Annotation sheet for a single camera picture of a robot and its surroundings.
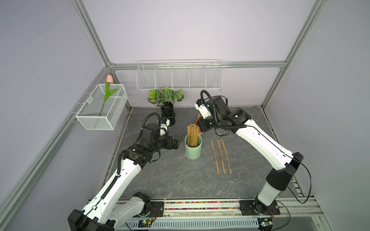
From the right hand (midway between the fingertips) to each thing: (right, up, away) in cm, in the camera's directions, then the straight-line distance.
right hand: (197, 122), depth 73 cm
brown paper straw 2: (+20, -22, +19) cm, 35 cm away
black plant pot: (-20, +7, +27) cm, 34 cm away
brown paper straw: (+12, -23, +19) cm, 32 cm away
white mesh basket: (-55, +4, +5) cm, 56 cm away
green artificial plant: (-20, +16, +20) cm, 33 cm away
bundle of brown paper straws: (-2, -8, +11) cm, 14 cm away
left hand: (-12, -8, 0) cm, 14 cm away
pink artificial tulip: (-50, +17, +7) cm, 53 cm away
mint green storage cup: (-2, -20, +15) cm, 25 cm away
